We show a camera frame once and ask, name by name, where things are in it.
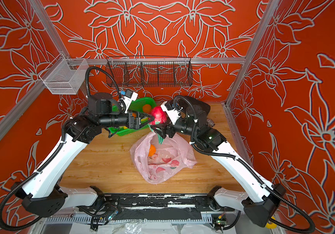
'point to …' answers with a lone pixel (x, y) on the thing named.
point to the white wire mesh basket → (65, 76)
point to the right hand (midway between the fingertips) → (155, 120)
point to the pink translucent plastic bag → (158, 163)
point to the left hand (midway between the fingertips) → (148, 115)
